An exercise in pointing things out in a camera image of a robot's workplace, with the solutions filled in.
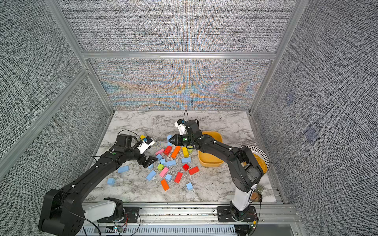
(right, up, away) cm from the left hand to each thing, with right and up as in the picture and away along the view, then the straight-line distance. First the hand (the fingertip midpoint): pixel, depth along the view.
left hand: (154, 151), depth 83 cm
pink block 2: (+5, -13, +5) cm, 15 cm away
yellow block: (+17, -3, +12) cm, 21 cm away
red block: (+6, -2, +12) cm, 14 cm away
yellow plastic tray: (+31, -7, +8) cm, 32 cm away
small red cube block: (+18, -11, +5) cm, 21 cm away
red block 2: (+22, -13, +5) cm, 26 cm away
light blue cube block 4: (+1, -5, +9) cm, 10 cm away
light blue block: (+8, +4, 0) cm, 9 cm away
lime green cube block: (+2, -10, +5) cm, 12 cm away
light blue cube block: (+20, -19, -2) cm, 28 cm away
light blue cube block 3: (+4, -8, +7) cm, 11 cm away
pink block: (+1, -3, +12) cm, 12 cm away
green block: (+20, -2, +13) cm, 24 cm away
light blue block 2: (+18, -8, +9) cm, 21 cm away
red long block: (+13, -16, +4) cm, 21 cm away
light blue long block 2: (-3, -15, +3) cm, 15 cm away
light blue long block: (+8, -9, +9) cm, 15 cm away
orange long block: (+11, -3, +12) cm, 17 cm away
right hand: (+8, +8, +1) cm, 12 cm away
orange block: (+6, -19, 0) cm, 20 cm away
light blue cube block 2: (+8, -15, 0) cm, 17 cm away
